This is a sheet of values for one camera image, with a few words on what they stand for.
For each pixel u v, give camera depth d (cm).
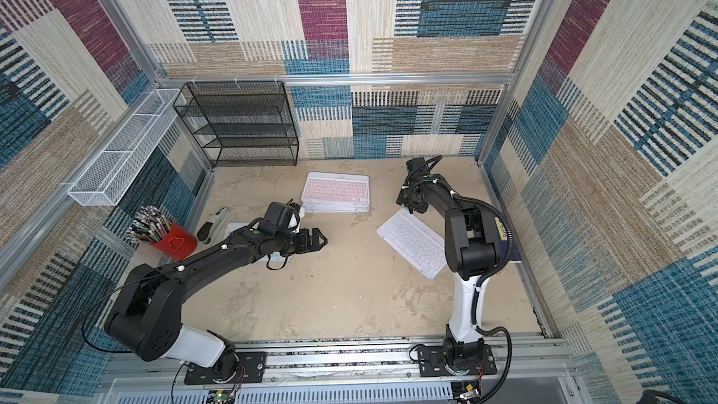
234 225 102
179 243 88
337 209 105
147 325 43
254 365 73
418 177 81
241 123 109
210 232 97
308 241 79
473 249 54
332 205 108
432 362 73
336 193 108
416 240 97
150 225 81
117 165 74
